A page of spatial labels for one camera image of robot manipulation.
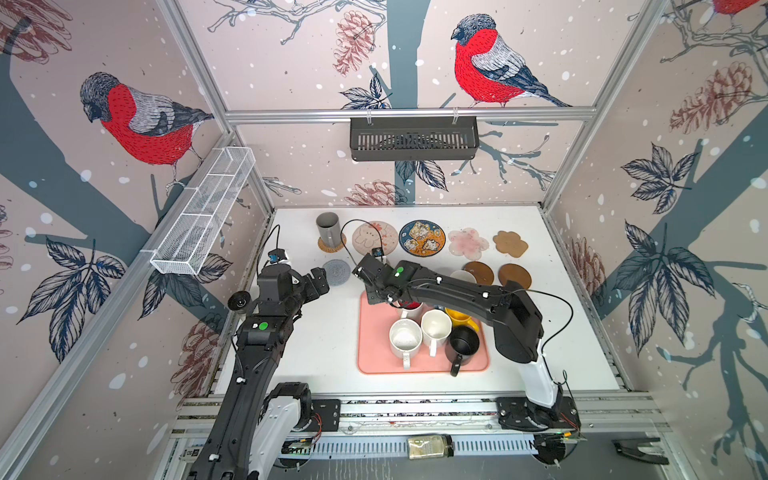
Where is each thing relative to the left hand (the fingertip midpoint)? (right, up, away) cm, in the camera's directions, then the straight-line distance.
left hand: (315, 268), depth 77 cm
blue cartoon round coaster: (+32, +7, +33) cm, 46 cm away
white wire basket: (-30, +6, -7) cm, 31 cm away
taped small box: (+29, -39, -11) cm, 50 cm away
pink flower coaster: (+49, +6, +33) cm, 59 cm away
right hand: (+15, -8, +9) cm, 20 cm away
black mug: (+41, -22, +5) cm, 47 cm away
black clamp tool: (+75, -40, -10) cm, 86 cm away
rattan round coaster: (-1, +3, +30) cm, 30 cm away
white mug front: (+24, -22, +8) cm, 34 cm away
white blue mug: (+43, -4, +12) cm, 45 cm away
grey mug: (-1, +11, +23) cm, 26 cm away
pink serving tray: (+15, -26, +6) cm, 31 cm away
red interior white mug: (+25, -13, +6) cm, 29 cm away
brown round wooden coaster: (+63, -4, +23) cm, 67 cm away
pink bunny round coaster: (+12, +8, +35) cm, 38 cm away
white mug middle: (+33, -17, +5) cm, 37 cm away
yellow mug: (+39, -14, +2) cm, 41 cm away
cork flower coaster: (+65, +5, +32) cm, 73 cm away
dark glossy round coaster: (+52, -5, +23) cm, 57 cm away
